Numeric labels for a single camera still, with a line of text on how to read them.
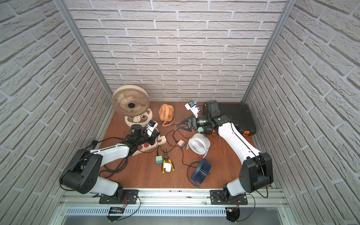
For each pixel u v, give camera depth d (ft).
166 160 2.85
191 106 2.22
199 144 2.68
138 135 2.39
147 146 2.94
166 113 3.18
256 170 1.37
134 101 2.84
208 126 2.08
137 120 3.38
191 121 2.07
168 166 2.73
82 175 1.44
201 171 2.33
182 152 2.95
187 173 2.72
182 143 3.02
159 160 2.80
